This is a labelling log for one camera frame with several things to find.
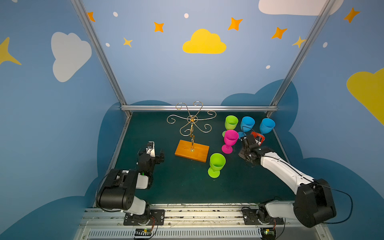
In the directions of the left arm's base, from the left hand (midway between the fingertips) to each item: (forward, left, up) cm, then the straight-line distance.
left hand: (153, 148), depth 92 cm
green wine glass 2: (-10, -39, +2) cm, 40 cm away
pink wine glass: (+7, -49, +4) cm, 50 cm away
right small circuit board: (-42, -63, -11) cm, 77 cm away
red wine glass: (-3, -60, +16) cm, 62 cm away
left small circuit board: (-42, -1, -10) cm, 43 cm away
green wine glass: (+16, -50, +8) cm, 53 cm away
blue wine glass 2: (+15, -60, +8) cm, 62 cm away
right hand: (-3, -57, +2) cm, 57 cm away
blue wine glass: (+16, -74, +7) cm, 76 cm away
